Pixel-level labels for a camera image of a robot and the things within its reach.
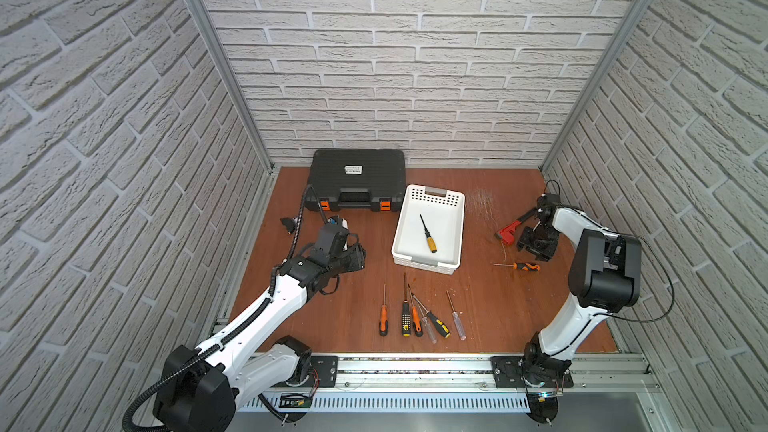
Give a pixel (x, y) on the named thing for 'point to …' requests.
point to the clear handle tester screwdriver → (458, 321)
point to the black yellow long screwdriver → (406, 313)
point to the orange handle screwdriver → (415, 320)
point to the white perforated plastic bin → (442, 211)
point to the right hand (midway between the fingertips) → (529, 248)
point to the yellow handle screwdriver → (430, 241)
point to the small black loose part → (289, 223)
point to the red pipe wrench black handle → (507, 234)
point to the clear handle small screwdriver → (428, 327)
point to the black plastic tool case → (365, 179)
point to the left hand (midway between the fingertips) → (360, 249)
